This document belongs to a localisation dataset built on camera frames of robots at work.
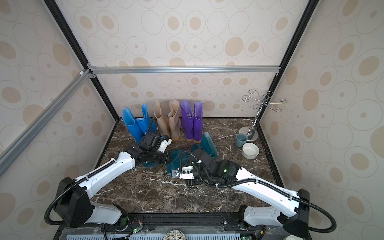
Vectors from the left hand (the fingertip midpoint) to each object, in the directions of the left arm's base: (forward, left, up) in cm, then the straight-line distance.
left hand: (176, 158), depth 79 cm
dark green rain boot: (-1, +2, -2) cm, 3 cm away
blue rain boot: (+14, +24, +9) cm, 30 cm away
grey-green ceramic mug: (+22, -41, -12) cm, 48 cm away
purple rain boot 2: (+19, -11, +9) cm, 24 cm away
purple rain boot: (+25, -5, +4) cm, 25 cm away
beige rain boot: (+22, +3, +7) cm, 24 cm away
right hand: (-7, -8, +6) cm, 12 cm away
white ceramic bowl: (+15, -47, -15) cm, 51 cm away
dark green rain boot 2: (+3, -16, +9) cm, 18 cm away
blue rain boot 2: (+17, +18, +8) cm, 26 cm away
